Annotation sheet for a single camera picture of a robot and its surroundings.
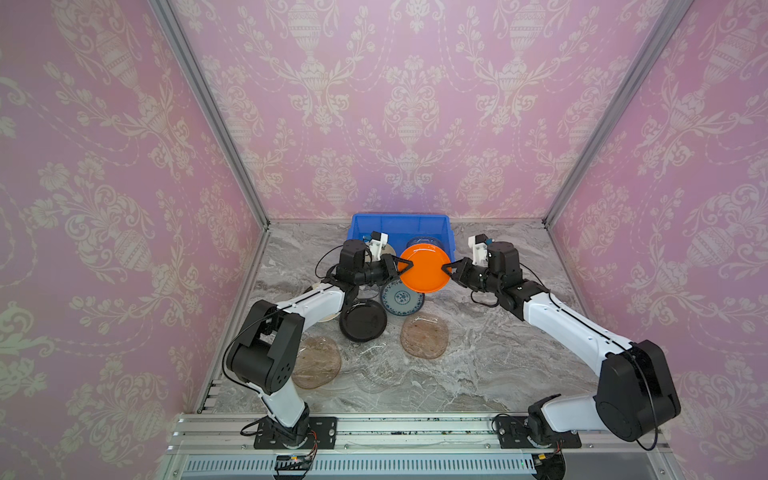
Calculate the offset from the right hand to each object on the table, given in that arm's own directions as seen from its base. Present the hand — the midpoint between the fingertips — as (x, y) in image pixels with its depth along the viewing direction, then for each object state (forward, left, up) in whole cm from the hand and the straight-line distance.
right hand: (443, 266), depth 83 cm
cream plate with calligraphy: (+21, +15, -17) cm, 31 cm away
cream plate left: (-18, +29, +14) cm, 37 cm away
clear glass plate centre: (-20, +20, -20) cm, 35 cm away
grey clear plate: (+25, +1, -17) cm, 30 cm away
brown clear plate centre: (-11, +5, -20) cm, 24 cm away
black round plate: (-6, +24, -18) cm, 30 cm away
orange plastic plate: (-2, +5, -1) cm, 5 cm away
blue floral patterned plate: (+1, +12, -19) cm, 22 cm away
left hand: (0, +8, -1) cm, 8 cm away
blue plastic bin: (+33, +9, -18) cm, 39 cm away
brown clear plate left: (-18, +37, -19) cm, 45 cm away
